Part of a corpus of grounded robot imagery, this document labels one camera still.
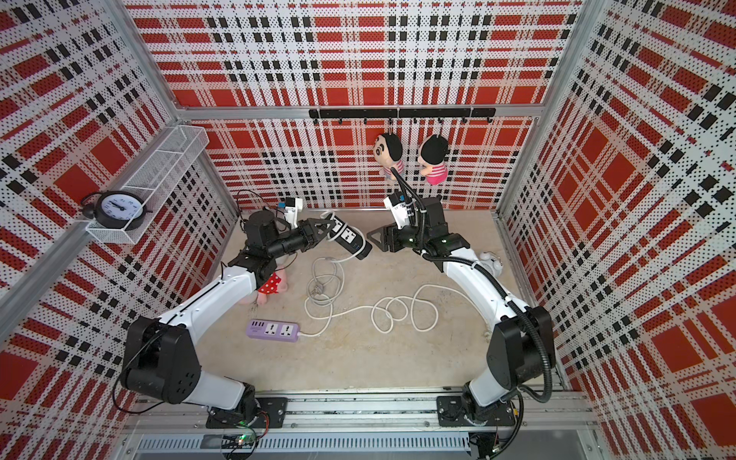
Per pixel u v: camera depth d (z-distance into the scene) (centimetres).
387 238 70
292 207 74
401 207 70
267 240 63
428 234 62
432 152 96
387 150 91
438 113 89
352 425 73
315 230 73
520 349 43
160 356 42
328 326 88
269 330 86
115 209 63
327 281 99
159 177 81
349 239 78
